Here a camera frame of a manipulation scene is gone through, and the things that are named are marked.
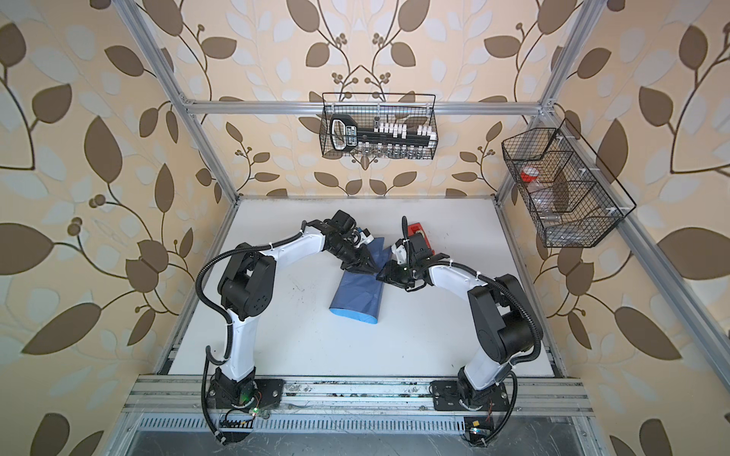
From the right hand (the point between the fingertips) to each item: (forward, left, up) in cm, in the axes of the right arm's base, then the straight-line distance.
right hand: (382, 278), depth 91 cm
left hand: (+2, +3, +4) cm, 5 cm away
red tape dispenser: (+21, -13, 0) cm, 25 cm away
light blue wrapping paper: (-6, +7, +3) cm, 10 cm away
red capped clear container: (+17, -43, +28) cm, 54 cm away
